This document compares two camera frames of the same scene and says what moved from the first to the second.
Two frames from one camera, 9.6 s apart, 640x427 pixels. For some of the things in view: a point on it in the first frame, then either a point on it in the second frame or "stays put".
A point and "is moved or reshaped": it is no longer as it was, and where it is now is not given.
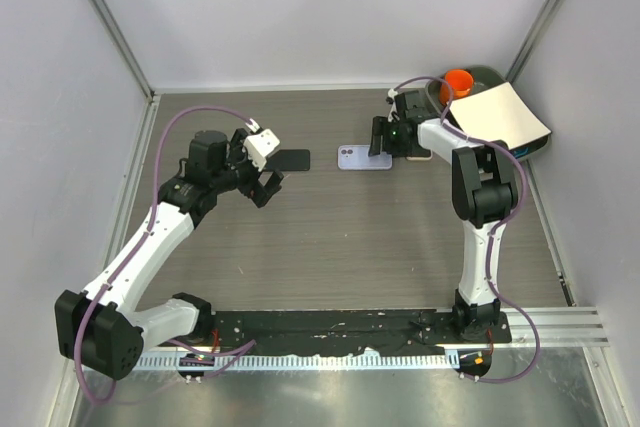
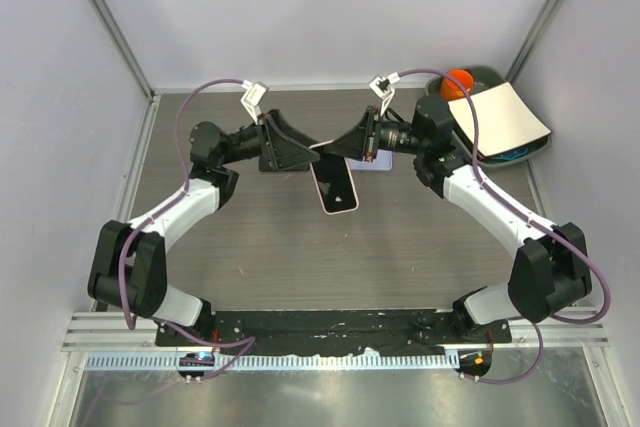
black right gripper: x=381 y=128 to x=360 y=141
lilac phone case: x=356 y=157 stays put
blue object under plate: x=520 y=152 stays put
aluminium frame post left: x=101 y=1 stays put
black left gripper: x=254 y=187 to x=281 y=147
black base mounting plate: x=409 y=332 stays put
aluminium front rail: x=557 y=327 stays put
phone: x=420 y=157 is moved or reshaped
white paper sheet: x=500 y=113 stays put
